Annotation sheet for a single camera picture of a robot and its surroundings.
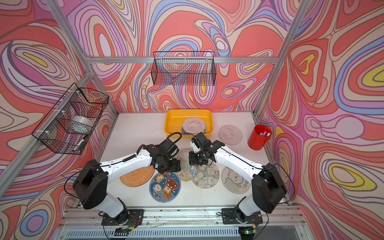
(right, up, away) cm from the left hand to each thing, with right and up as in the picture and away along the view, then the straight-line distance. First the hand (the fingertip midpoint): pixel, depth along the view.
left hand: (178, 170), depth 83 cm
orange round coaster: (-24, -5, +3) cm, 25 cm away
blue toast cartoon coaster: (-7, -10, 0) cm, 12 cm away
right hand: (+8, +3, -2) cm, 9 cm away
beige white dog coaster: (+33, -7, +1) cm, 33 cm away
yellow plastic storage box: (-6, +30, +32) cm, 44 cm away
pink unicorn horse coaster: (+9, +26, +27) cm, 38 cm away
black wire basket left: (-51, +24, -11) cm, 58 cm away
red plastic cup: (+49, +19, +7) cm, 53 cm away
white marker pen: (-47, +16, -11) cm, 51 cm away
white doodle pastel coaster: (+4, -2, 0) cm, 5 cm away
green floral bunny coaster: (+16, -4, +4) cm, 17 cm away
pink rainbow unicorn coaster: (+35, +19, +23) cm, 47 cm away
